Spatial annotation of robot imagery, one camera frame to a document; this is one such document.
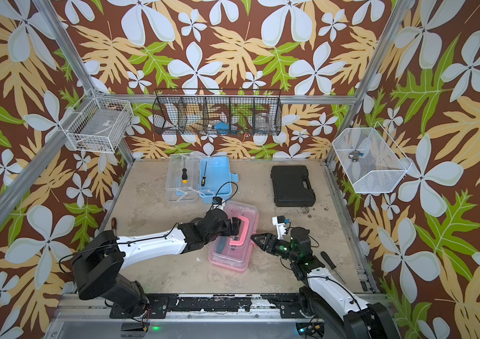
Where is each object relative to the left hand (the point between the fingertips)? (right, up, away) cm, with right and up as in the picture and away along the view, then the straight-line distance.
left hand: (234, 221), depth 86 cm
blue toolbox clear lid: (-31, +12, +21) cm, 39 cm away
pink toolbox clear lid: (0, -10, -7) cm, 12 cm away
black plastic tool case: (+28, +14, +18) cm, 36 cm away
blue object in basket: (-6, +41, +8) cm, 42 cm away
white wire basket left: (-56, +40, -1) cm, 68 cm away
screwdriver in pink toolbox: (-5, -8, -6) cm, 11 cm away
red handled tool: (-55, -2, +8) cm, 55 cm away
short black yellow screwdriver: (-24, +20, +13) cm, 34 cm away
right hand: (+7, -6, -6) cm, 11 cm away
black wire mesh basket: (-8, +49, +10) cm, 50 cm away
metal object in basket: (+50, +27, 0) cm, 57 cm away
